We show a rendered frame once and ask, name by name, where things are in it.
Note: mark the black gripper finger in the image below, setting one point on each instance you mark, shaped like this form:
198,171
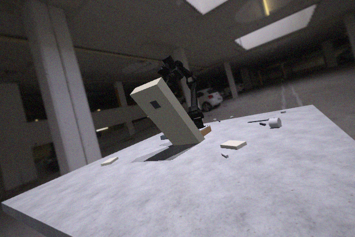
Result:
170,80

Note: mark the beige service panel with round hole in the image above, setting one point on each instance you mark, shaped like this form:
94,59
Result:
162,107

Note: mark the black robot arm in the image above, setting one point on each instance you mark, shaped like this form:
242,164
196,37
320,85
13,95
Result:
194,110

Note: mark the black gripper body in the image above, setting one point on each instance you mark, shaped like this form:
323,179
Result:
175,73

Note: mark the white flat rectangular block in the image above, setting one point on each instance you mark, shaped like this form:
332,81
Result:
109,161
233,144

